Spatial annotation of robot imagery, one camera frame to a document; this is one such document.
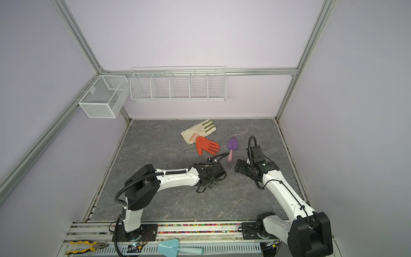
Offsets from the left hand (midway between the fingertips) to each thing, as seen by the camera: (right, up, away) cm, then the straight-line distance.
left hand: (213, 183), depth 88 cm
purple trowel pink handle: (+13, +21, +18) cm, 30 cm away
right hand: (+16, +9, -4) cm, 19 cm away
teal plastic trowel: (-19, -23, -18) cm, 35 cm away
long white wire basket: (-22, +59, +11) cm, 64 cm away
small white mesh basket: (-69, +51, +14) cm, 87 cm away
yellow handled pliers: (-52, -22, -18) cm, 59 cm away
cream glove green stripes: (-7, +31, +26) cm, 41 cm away
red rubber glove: (-7, +21, +18) cm, 29 cm away
